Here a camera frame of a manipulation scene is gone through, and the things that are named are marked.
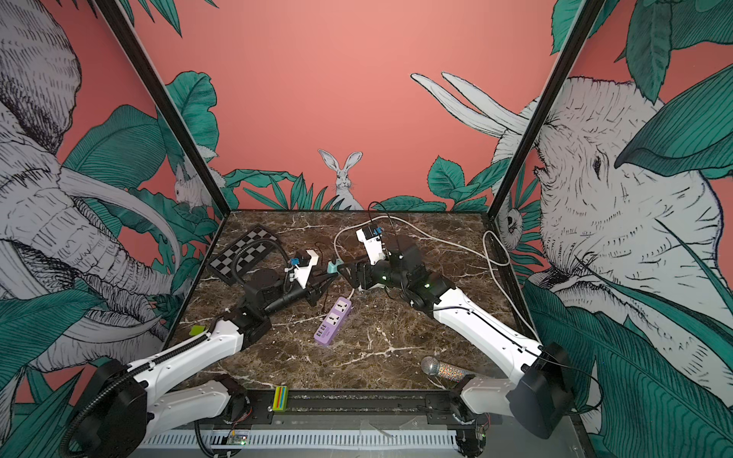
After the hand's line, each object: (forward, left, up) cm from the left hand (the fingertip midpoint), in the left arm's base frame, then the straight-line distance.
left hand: (336, 269), depth 75 cm
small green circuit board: (-35, +25, -23) cm, 49 cm away
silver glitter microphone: (-21, -26, -19) cm, 38 cm away
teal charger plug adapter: (-1, +1, +2) cm, 2 cm away
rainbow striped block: (-27, +15, -20) cm, 37 cm away
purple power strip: (-6, +3, -21) cm, 22 cm away
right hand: (-1, -3, +4) cm, 5 cm away
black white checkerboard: (+18, +40, -20) cm, 48 cm away
